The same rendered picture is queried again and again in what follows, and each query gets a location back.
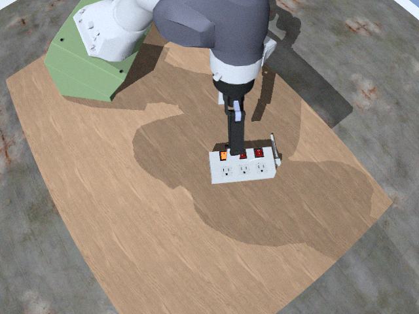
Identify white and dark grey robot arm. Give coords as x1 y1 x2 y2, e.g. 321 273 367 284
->
73 0 277 84

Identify white power strip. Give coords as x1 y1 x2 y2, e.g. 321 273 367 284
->
209 134 281 184

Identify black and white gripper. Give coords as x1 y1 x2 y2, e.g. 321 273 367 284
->
213 79 255 162

